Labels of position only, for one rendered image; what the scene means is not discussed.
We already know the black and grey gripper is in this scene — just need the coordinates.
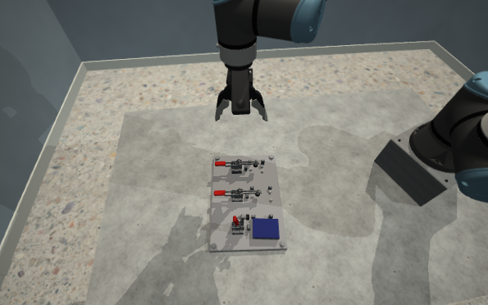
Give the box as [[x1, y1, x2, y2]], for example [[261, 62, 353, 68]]
[[215, 62, 267, 121]]

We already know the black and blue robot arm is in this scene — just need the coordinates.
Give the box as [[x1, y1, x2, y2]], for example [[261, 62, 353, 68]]
[[212, 0, 488, 203]]

